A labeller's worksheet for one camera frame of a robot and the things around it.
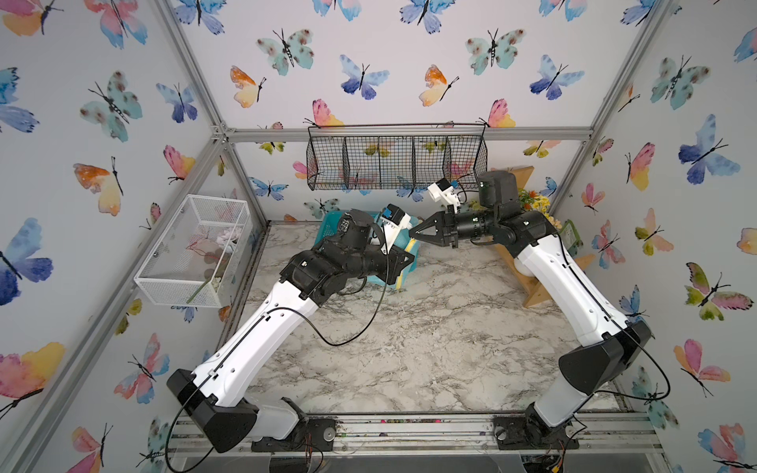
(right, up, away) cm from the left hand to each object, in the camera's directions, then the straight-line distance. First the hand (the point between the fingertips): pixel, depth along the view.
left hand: (413, 255), depth 65 cm
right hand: (0, +5, -3) cm, 5 cm away
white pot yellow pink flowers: (+38, +14, +18) cm, 44 cm away
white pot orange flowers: (+38, +17, +29) cm, 51 cm away
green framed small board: (+61, +6, +43) cm, 75 cm away
